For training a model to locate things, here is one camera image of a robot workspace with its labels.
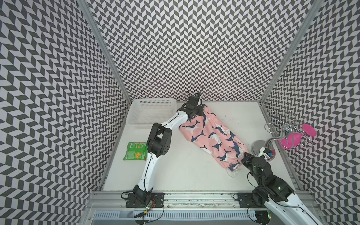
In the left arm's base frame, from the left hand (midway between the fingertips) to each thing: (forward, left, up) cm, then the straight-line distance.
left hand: (200, 108), depth 101 cm
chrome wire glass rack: (-12, -58, +2) cm, 59 cm away
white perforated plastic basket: (+4, +46, -11) cm, 47 cm away
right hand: (-35, -22, -2) cm, 42 cm away
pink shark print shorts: (-16, -3, -4) cm, 16 cm away
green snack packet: (-29, +42, -8) cm, 52 cm away
